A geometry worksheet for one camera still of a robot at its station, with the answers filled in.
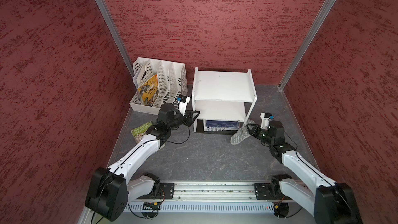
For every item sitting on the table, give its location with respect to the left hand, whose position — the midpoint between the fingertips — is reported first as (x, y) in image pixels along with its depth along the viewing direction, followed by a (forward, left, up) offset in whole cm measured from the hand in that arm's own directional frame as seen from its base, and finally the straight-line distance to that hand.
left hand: (196, 114), depth 78 cm
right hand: (-2, -27, -10) cm, 29 cm away
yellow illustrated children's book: (+21, +32, -6) cm, 39 cm away
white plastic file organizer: (+35, +19, -7) cm, 40 cm away
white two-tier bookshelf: (+3, -11, +12) cm, 17 cm away
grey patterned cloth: (-6, -25, -8) cm, 27 cm away
